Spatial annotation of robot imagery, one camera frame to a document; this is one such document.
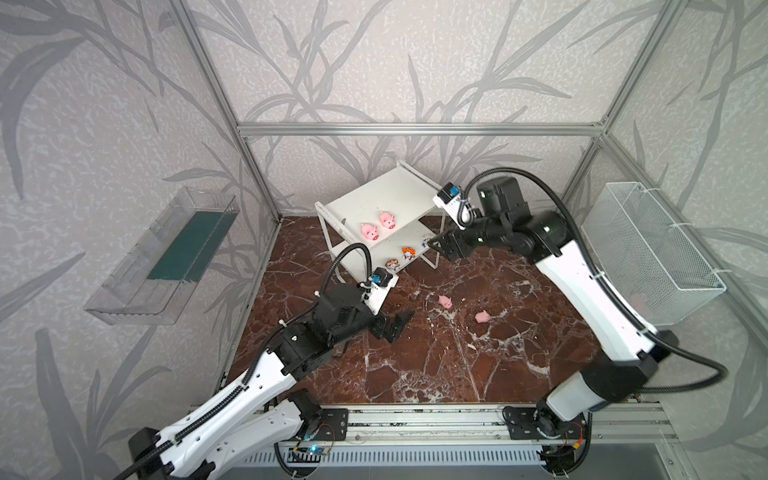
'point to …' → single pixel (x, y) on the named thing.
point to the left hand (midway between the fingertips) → (403, 295)
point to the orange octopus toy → (408, 253)
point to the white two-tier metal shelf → (400, 190)
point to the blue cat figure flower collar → (392, 264)
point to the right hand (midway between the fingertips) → (440, 222)
